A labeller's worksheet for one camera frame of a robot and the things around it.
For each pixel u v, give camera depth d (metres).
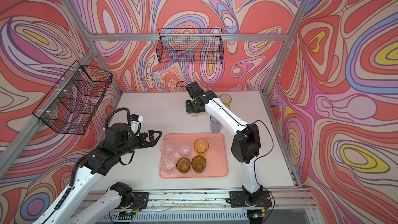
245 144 0.50
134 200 0.72
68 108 0.73
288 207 0.75
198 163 0.84
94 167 0.46
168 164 0.84
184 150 0.89
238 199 0.74
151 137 0.62
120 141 0.54
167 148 0.88
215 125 0.91
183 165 0.83
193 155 0.87
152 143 0.62
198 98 0.62
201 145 0.88
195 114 0.88
